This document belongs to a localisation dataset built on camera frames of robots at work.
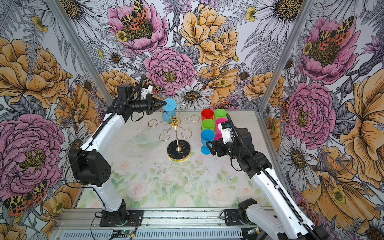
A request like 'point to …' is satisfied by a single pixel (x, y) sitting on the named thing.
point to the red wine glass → (207, 113)
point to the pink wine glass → (218, 135)
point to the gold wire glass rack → (178, 150)
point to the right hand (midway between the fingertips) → (213, 146)
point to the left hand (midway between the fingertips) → (166, 106)
